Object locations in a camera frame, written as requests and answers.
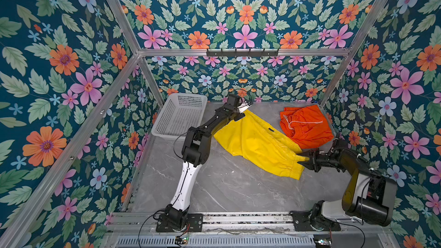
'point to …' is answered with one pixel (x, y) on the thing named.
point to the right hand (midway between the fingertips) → (298, 156)
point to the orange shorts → (306, 126)
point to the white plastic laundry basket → (180, 112)
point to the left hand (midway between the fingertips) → (242, 102)
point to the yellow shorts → (250, 135)
